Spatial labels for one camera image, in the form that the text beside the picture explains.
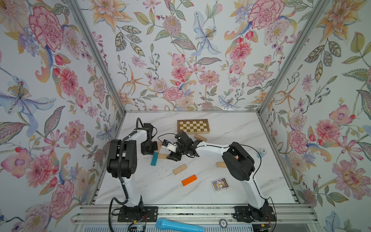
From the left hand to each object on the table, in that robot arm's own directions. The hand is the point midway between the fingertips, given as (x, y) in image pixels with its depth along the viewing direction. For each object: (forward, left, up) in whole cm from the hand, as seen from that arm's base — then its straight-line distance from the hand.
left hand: (156, 150), depth 97 cm
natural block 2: (-4, -5, +1) cm, 7 cm away
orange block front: (-19, -22, -1) cm, 29 cm away
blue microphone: (-41, -10, +4) cm, 43 cm away
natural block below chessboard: (+10, -30, 0) cm, 32 cm away
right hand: (-2, -9, +3) cm, 9 cm away
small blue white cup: (-5, -68, +6) cm, 68 cm away
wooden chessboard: (+18, -25, +3) cm, 31 cm away
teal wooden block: (-6, 0, 0) cm, 6 cm away
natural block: (-3, -3, +9) cm, 10 cm away
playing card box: (-23, -39, +2) cm, 45 cm away
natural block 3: (-13, -16, -1) cm, 20 cm away
